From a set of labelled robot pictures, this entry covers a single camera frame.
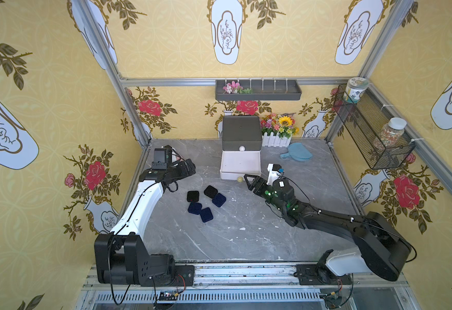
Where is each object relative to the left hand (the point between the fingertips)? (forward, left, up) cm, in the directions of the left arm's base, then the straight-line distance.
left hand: (178, 168), depth 85 cm
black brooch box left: (-4, -4, -18) cm, 19 cm away
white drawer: (+9, -27, -9) cm, 30 cm away
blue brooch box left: (-10, -6, -19) cm, 22 cm away
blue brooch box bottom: (-14, -11, -18) cm, 25 cm away
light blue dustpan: (+23, -64, -17) cm, 70 cm away
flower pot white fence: (+27, -50, -3) cm, 57 cm away
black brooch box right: (-2, -13, -17) cm, 22 cm away
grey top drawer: (+13, -29, 0) cm, 32 cm away
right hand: (-4, -32, +1) cm, 32 cm away
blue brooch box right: (-6, -17, -19) cm, 26 cm away
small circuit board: (-44, +2, -21) cm, 49 cm away
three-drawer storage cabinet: (+14, -29, +4) cm, 32 cm away
